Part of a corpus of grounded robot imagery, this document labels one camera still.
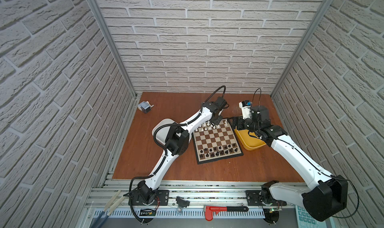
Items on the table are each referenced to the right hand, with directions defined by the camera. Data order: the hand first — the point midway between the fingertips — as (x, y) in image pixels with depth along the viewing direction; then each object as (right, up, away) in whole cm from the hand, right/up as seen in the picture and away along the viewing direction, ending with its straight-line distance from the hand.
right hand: (234, 117), depth 79 cm
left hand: (-7, -1, +18) cm, 20 cm away
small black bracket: (-28, -42, -8) cm, 51 cm away
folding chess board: (-9, -17, +13) cm, 23 cm away
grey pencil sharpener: (-58, +6, +26) cm, 64 cm away
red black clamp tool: (-15, -44, -10) cm, 48 cm away
